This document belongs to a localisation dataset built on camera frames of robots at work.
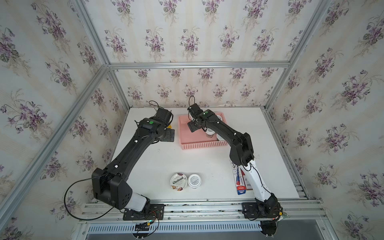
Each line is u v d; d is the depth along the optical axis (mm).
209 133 938
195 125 859
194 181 768
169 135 720
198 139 1006
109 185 396
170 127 1081
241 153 613
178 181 783
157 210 732
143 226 716
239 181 818
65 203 369
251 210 733
